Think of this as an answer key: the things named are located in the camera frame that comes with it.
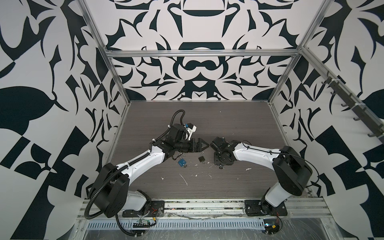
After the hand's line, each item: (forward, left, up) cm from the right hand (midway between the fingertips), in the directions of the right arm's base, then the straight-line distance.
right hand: (218, 160), depth 89 cm
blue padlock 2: (-4, -1, -1) cm, 4 cm away
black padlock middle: (+2, +9, -2) cm, 10 cm away
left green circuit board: (-30, +39, -2) cm, 49 cm away
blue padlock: (0, +21, 0) cm, 21 cm away
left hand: (+3, +8, +16) cm, 18 cm away
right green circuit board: (-31, -22, -3) cm, 38 cm away
